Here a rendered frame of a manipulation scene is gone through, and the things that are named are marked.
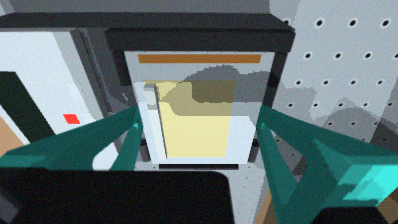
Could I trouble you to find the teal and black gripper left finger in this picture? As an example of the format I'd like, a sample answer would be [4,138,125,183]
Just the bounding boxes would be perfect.
[0,104,143,171]

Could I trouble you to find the grey flat base plate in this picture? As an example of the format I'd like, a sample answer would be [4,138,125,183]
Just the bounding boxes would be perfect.
[0,0,398,224]

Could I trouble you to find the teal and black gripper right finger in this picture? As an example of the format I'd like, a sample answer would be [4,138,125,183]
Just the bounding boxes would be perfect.
[256,104,398,224]

